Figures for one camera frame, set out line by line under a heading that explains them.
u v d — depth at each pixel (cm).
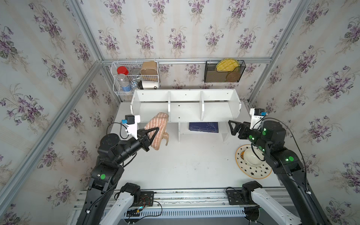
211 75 95
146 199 73
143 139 49
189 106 84
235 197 73
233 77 97
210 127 86
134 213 71
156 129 57
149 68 88
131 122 49
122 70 93
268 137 46
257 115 55
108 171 43
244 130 56
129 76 92
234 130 59
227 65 95
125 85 91
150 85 93
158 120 56
